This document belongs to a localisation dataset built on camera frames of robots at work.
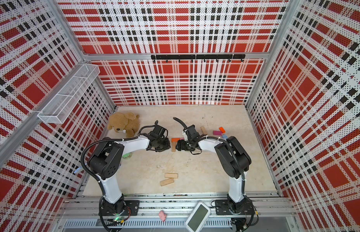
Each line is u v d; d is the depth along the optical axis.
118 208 0.65
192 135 0.77
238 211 0.67
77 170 0.69
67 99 0.73
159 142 0.80
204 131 1.04
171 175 0.85
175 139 0.99
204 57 0.91
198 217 0.68
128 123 0.95
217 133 1.04
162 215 0.70
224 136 1.02
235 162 0.49
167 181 0.82
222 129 1.06
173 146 0.94
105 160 0.50
